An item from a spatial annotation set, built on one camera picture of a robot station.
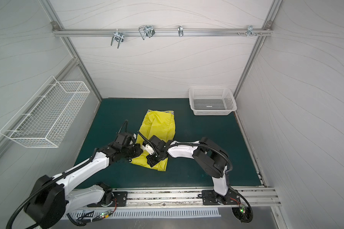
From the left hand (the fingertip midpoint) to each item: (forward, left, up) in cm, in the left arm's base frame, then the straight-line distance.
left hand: (144, 151), depth 84 cm
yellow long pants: (+24, -7, -4) cm, 25 cm away
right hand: (-4, -2, -6) cm, 7 cm away
